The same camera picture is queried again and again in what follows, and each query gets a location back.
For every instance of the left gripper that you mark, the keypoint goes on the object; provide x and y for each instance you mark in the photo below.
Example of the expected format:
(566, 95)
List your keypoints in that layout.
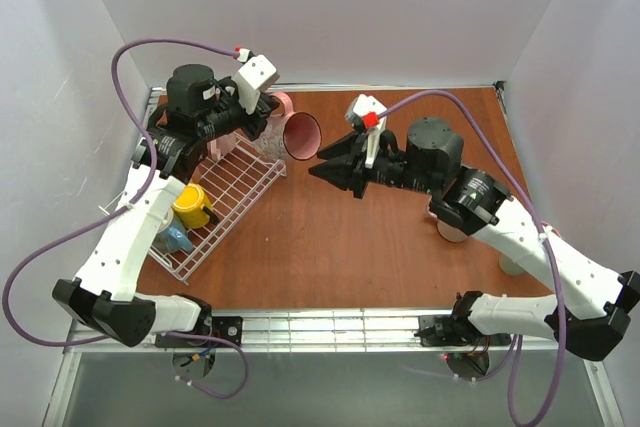
(256, 119)

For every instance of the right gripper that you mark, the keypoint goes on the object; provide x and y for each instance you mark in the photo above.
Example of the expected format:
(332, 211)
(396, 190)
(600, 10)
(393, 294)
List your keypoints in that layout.
(360, 167)

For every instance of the pink ghost pattern mug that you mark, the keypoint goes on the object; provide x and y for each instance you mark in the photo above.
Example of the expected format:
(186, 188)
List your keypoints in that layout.
(291, 134)

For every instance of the yellow mug black handle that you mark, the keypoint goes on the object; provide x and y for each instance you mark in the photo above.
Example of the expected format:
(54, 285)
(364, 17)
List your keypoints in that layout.
(194, 208)

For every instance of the iridescent cream mug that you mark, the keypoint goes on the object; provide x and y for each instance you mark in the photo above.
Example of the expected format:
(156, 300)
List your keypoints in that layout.
(447, 232)

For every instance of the pink faceted mug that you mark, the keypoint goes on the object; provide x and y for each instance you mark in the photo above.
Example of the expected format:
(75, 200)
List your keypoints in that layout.
(221, 146)

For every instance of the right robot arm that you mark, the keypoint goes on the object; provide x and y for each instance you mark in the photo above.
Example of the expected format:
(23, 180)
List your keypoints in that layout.
(595, 313)

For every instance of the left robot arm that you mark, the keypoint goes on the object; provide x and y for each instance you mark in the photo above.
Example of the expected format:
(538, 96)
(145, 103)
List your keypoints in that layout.
(199, 109)

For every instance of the blue patterned mug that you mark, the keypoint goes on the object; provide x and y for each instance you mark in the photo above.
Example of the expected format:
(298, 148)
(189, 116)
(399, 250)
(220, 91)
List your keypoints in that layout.
(172, 240)

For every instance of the tall cream pink tumbler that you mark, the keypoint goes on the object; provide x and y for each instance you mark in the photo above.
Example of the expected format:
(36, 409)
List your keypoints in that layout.
(510, 267)

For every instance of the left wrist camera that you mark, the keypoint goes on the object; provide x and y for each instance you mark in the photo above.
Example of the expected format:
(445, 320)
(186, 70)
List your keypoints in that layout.
(255, 77)

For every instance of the white wire dish rack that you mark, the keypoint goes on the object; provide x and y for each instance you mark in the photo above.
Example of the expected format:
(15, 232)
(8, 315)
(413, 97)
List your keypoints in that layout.
(233, 182)

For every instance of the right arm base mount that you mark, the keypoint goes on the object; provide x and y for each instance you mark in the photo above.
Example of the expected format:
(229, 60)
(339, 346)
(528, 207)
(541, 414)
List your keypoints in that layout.
(443, 331)

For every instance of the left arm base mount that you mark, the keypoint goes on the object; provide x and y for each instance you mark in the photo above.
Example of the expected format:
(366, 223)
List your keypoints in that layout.
(227, 327)

